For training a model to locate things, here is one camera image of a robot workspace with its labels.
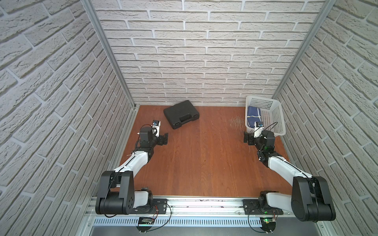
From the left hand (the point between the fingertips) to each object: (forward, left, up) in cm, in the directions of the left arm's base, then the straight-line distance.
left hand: (161, 129), depth 90 cm
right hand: (-2, -58, +1) cm, 59 cm away
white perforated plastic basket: (+22, -83, -8) cm, 86 cm away
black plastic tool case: (+24, -11, -11) cm, 28 cm away
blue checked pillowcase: (+20, -68, -8) cm, 71 cm away
